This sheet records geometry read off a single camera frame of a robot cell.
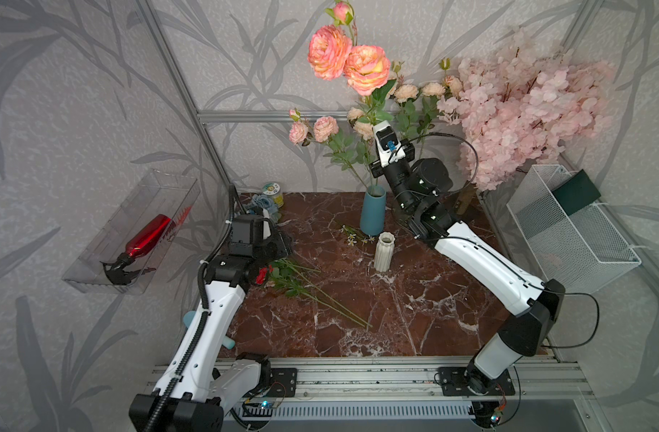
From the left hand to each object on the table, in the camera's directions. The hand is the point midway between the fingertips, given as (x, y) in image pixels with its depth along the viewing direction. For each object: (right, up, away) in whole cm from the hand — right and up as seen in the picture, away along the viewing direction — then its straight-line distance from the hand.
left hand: (287, 239), depth 76 cm
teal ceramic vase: (+27, +6, +21) cm, 34 cm away
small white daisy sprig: (+20, -1, +28) cm, 34 cm away
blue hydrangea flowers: (-13, +12, +25) cm, 31 cm away
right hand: (+25, +27, -16) cm, 40 cm away
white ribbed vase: (+29, -5, +11) cm, 32 cm away
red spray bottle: (-33, -6, -16) cm, 37 cm away
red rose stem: (-2, -15, +16) cm, 22 cm away
